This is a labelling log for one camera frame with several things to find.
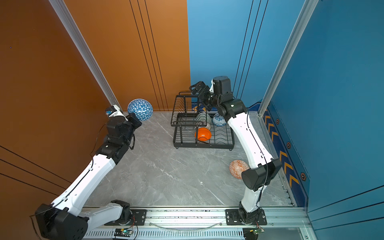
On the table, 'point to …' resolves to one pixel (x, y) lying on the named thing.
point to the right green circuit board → (257, 230)
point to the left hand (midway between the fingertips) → (136, 109)
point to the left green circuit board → (124, 232)
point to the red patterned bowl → (236, 167)
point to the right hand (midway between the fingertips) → (189, 91)
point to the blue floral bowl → (218, 120)
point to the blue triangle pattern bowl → (142, 108)
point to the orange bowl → (203, 134)
